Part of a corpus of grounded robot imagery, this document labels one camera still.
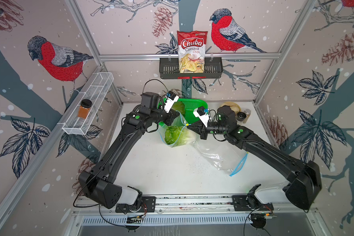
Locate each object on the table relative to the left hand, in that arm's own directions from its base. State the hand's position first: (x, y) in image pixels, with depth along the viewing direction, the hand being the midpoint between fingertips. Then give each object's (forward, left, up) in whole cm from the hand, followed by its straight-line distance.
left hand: (180, 110), depth 71 cm
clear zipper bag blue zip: (-5, +1, -2) cm, 6 cm away
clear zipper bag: (-13, -27, -29) cm, 41 cm away
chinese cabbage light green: (-8, -3, -12) cm, 15 cm away
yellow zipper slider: (-7, -3, -2) cm, 8 cm away
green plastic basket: (+33, -8, -31) cm, 46 cm away
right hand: (-6, -4, -4) cm, 9 cm away
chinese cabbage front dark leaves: (-9, +4, -8) cm, 13 cm away
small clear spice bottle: (+18, -47, -24) cm, 56 cm away
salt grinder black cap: (+14, -41, -23) cm, 49 cm away
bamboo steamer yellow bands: (+30, -41, -29) cm, 59 cm away
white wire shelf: (+19, +52, -3) cm, 55 cm away
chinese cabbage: (+26, +1, -25) cm, 36 cm away
